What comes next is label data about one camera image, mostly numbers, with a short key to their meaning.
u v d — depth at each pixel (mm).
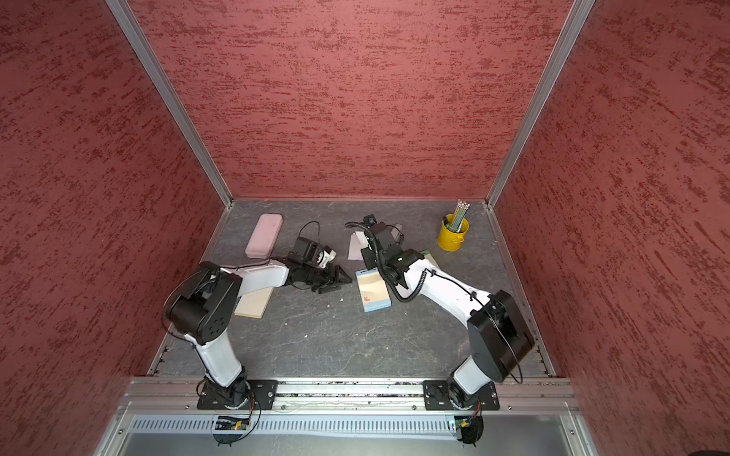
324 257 823
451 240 1001
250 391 740
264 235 1076
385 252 642
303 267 772
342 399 744
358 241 906
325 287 838
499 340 435
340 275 853
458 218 979
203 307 490
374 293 945
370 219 741
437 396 738
